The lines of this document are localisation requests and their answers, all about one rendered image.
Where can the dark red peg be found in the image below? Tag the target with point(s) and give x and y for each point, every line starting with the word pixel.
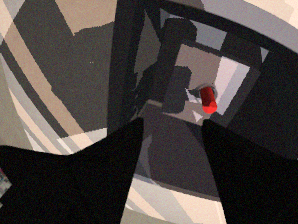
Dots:
pixel 208 102

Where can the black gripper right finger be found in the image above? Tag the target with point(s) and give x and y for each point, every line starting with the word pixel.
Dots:
pixel 256 186

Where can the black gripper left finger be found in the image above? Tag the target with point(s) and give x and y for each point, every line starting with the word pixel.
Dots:
pixel 95 179

